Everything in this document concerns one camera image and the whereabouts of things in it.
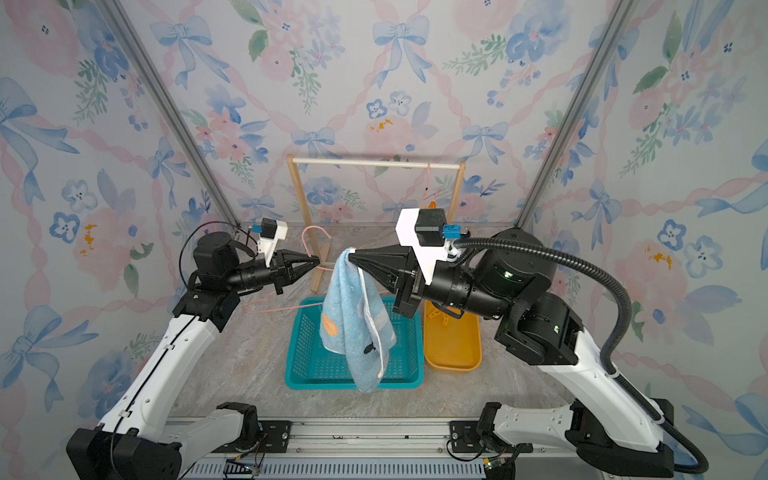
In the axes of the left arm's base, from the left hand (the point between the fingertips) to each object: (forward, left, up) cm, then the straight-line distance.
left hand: (317, 261), depth 66 cm
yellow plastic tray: (-3, -35, -38) cm, 52 cm away
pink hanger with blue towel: (+9, +15, -35) cm, 39 cm away
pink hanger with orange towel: (+50, -31, -26) cm, 64 cm away
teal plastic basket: (-12, +6, -34) cm, 36 cm away
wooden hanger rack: (-4, 0, 0) cm, 4 cm away
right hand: (-16, -12, +22) cm, 30 cm away
